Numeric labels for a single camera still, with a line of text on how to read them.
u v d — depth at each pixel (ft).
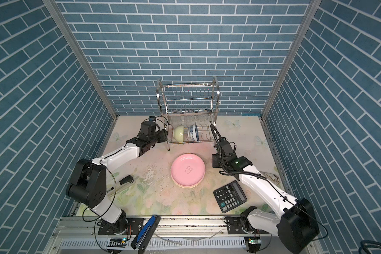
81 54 2.84
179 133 3.07
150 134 2.37
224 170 2.32
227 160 1.99
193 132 3.07
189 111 3.47
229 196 2.66
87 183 1.50
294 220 1.27
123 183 2.70
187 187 2.77
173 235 2.39
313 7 2.32
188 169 2.99
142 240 2.27
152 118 2.66
